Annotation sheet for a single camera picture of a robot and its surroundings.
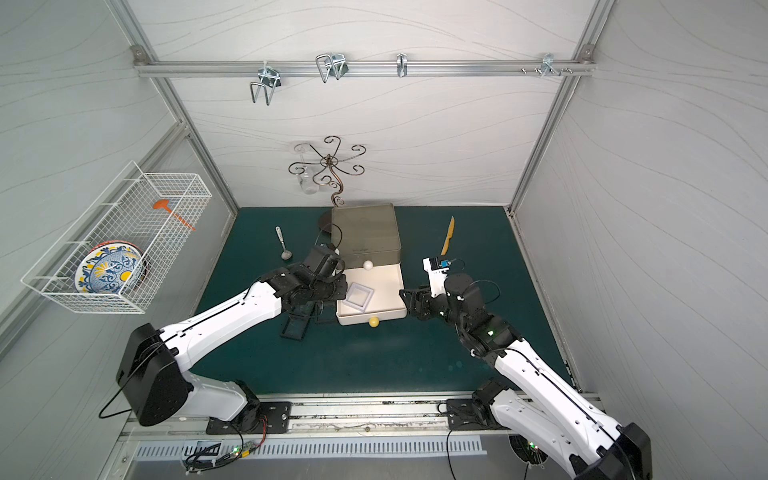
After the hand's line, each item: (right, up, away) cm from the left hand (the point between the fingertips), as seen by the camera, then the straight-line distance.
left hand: (346, 286), depth 82 cm
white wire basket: (-49, +21, -5) cm, 54 cm away
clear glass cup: (-16, +34, +18) cm, 42 cm away
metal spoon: (-25, +8, +24) cm, 36 cm away
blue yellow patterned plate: (-47, +8, -19) cm, 51 cm away
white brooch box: (+3, -4, +4) cm, 6 cm away
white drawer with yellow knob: (+12, -5, +5) cm, 14 cm away
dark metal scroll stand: (-7, +35, +12) cm, 37 cm away
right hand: (+18, +1, -7) cm, 19 cm away
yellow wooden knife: (+35, +14, +30) cm, 48 cm away
